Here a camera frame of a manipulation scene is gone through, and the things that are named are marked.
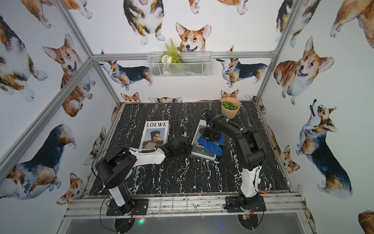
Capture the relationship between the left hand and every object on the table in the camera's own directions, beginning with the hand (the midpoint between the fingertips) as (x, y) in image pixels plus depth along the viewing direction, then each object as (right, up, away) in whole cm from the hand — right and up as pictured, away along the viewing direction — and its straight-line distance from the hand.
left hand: (194, 145), depth 92 cm
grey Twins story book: (+3, -2, -1) cm, 3 cm away
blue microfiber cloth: (+13, 0, -3) cm, 13 cm away
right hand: (+8, +3, +3) cm, 9 cm away
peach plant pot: (+26, +20, +12) cm, 35 cm away
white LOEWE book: (-26, +7, +7) cm, 28 cm away
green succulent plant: (+25, +26, +12) cm, 38 cm away
